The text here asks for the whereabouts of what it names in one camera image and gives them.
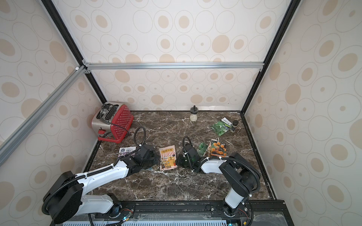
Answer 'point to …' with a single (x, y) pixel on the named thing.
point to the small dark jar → (234, 124)
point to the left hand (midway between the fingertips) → (164, 157)
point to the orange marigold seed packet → (216, 148)
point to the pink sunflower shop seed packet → (168, 157)
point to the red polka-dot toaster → (112, 121)
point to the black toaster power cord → (120, 127)
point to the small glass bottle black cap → (193, 112)
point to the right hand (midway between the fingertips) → (179, 159)
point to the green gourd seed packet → (202, 148)
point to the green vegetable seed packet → (222, 126)
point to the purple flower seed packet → (125, 150)
